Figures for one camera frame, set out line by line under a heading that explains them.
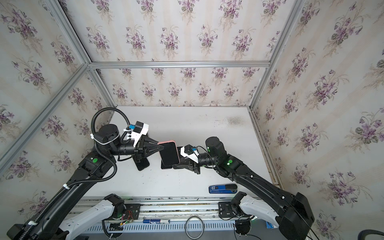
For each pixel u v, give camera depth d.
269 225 0.69
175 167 0.76
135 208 0.74
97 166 0.46
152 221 0.69
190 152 0.56
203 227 0.69
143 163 0.88
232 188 0.77
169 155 0.57
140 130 0.50
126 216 0.72
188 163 0.60
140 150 0.51
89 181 0.45
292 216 0.38
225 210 0.73
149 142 0.56
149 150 0.54
